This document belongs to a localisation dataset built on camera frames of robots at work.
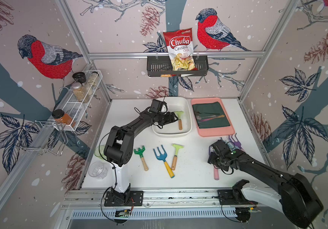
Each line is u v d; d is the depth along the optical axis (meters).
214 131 1.04
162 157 0.88
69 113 0.72
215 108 1.16
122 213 0.71
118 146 0.53
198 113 1.10
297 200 0.39
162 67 1.07
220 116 1.08
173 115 0.85
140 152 0.90
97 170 0.83
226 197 0.73
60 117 0.59
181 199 0.75
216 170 0.83
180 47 0.82
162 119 0.81
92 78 0.86
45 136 0.58
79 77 0.74
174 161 0.85
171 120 0.83
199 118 1.07
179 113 1.10
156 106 0.76
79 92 0.71
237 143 0.95
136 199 0.73
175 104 1.19
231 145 0.94
